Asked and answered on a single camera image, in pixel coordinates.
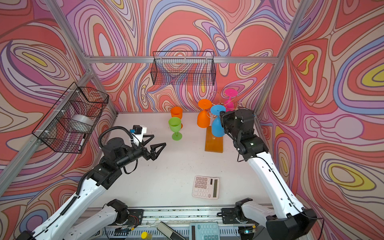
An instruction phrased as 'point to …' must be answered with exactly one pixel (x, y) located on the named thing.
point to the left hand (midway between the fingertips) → (160, 140)
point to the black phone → (169, 232)
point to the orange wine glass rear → (203, 119)
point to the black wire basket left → (69, 125)
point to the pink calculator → (206, 187)
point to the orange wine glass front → (177, 112)
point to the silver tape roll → (82, 121)
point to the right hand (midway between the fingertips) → (218, 113)
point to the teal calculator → (204, 231)
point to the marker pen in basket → (82, 142)
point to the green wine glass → (175, 124)
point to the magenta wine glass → (230, 92)
